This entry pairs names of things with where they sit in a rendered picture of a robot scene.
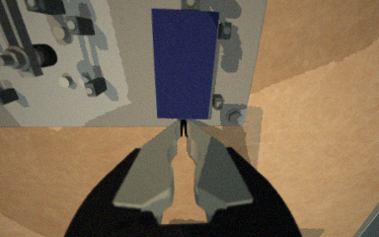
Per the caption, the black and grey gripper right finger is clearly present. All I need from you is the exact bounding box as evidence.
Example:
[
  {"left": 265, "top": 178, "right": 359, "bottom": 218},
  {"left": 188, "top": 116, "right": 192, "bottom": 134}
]
[{"left": 184, "top": 118, "right": 302, "bottom": 237}]

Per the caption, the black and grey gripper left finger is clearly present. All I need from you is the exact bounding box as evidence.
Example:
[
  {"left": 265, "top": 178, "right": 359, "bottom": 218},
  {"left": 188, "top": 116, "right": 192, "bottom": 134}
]
[{"left": 64, "top": 118, "right": 184, "bottom": 237}]

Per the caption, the toggle clamp with red handle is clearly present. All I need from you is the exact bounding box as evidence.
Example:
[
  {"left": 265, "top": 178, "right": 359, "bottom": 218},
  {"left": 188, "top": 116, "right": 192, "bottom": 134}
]
[{"left": 0, "top": 0, "right": 57, "bottom": 77}]

